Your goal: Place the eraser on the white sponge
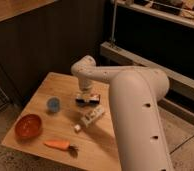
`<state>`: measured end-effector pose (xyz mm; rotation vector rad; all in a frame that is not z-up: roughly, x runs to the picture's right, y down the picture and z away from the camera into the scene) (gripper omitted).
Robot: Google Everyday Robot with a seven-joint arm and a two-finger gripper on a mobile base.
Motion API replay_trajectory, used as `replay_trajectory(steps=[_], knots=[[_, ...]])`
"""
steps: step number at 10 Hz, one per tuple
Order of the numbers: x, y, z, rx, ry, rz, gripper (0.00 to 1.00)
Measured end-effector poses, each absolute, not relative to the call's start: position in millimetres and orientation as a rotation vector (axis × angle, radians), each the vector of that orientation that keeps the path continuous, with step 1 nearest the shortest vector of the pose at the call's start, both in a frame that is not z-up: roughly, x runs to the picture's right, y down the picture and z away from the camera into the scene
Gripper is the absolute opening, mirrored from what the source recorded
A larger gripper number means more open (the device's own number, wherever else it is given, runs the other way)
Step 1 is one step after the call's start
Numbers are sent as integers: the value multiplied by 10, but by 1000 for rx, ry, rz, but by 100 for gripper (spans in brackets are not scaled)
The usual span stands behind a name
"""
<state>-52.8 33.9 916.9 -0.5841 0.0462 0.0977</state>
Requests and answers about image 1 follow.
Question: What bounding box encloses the small white eraser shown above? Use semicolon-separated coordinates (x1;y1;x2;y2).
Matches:
74;124;82;133

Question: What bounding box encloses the blue cup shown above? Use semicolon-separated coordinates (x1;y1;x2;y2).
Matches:
47;97;60;113

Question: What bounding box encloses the orange bowl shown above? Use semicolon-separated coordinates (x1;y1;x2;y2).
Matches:
14;114;42;140

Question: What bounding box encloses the orange toy carrot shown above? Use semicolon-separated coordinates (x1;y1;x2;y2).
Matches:
43;140;78;152

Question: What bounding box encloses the metal shelf rack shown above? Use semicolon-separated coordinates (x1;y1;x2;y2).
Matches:
100;6;194;125

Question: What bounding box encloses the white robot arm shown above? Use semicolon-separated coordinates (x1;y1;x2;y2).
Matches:
71;55;174;171

